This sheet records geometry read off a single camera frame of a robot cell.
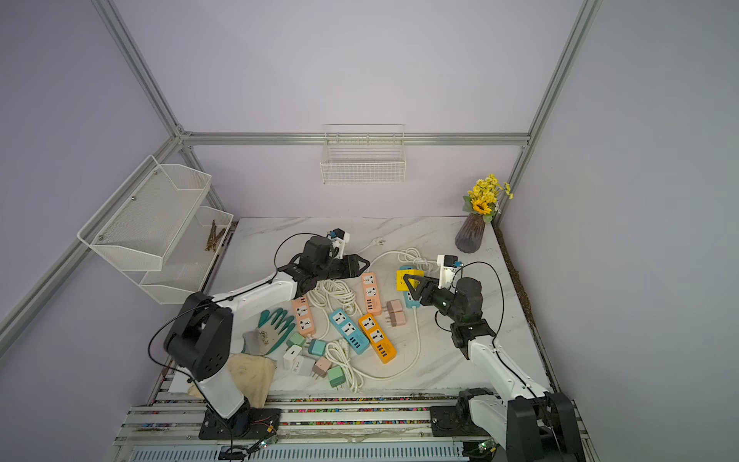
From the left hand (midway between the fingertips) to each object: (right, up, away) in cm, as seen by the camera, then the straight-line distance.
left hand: (363, 267), depth 88 cm
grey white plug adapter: (-16, -27, -10) cm, 33 cm away
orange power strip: (+6, -23, -4) cm, 24 cm away
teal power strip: (+15, -12, +7) cm, 20 cm away
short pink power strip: (-20, -16, +3) cm, 25 cm away
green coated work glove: (-28, -19, 0) cm, 34 cm away
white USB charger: (-20, -25, -8) cm, 33 cm away
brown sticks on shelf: (-52, +10, +9) cm, 54 cm away
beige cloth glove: (-32, -30, -6) cm, 44 cm away
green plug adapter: (-21, -22, -1) cm, 30 cm away
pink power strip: (+2, -9, +8) cm, 13 cm away
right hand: (+14, -4, -6) cm, 16 cm away
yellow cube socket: (+11, -4, -10) cm, 15 cm away
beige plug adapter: (+10, -13, +5) cm, 17 cm away
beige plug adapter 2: (+11, -17, +3) cm, 20 cm away
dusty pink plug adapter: (-12, -29, -6) cm, 32 cm away
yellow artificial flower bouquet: (+38, +22, +3) cm, 44 cm away
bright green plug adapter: (-7, -31, -8) cm, 32 cm away
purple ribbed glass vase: (+39, +11, +17) cm, 44 cm away
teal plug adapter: (-14, -24, -3) cm, 28 cm away
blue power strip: (-5, -20, 0) cm, 21 cm away
